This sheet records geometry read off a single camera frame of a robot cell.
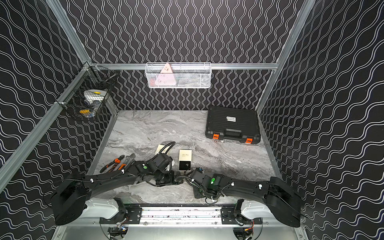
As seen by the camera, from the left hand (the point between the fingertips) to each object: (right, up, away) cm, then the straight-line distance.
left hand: (178, 181), depth 78 cm
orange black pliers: (-39, +7, +14) cm, 42 cm away
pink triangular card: (-9, +59, +14) cm, 61 cm away
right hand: (+10, -7, +2) cm, 12 cm away
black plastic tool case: (+36, +31, +27) cm, 54 cm away
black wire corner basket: (-49, +45, +2) cm, 67 cm away
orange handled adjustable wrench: (-35, +5, +14) cm, 38 cm away
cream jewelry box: (+3, +9, +12) cm, 15 cm away
